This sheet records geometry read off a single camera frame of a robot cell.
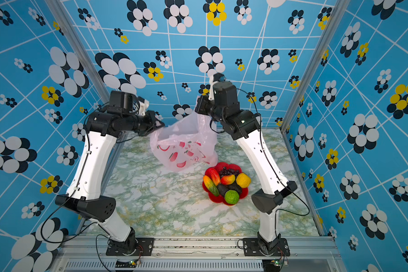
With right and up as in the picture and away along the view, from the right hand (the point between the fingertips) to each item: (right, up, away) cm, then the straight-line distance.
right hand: (199, 95), depth 64 cm
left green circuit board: (-32, -70, +8) cm, 78 cm away
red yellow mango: (+6, -36, +27) cm, 45 cm away
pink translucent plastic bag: (-6, -18, +6) cm, 20 cm away
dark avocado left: (+11, -42, +22) cm, 49 cm away
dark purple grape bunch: (+13, -34, +28) cm, 46 cm away
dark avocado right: (+17, -41, +23) cm, 50 cm away
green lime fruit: (+14, -44, +15) cm, 49 cm away
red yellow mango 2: (+14, -38, +23) cm, 46 cm away
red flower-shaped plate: (+8, -47, +20) cm, 51 cm away
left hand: (-14, -8, +4) cm, 16 cm away
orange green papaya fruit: (+5, -40, +21) cm, 46 cm away
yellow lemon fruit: (+21, -37, +21) cm, 47 cm away
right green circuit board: (+32, -69, +7) cm, 76 cm away
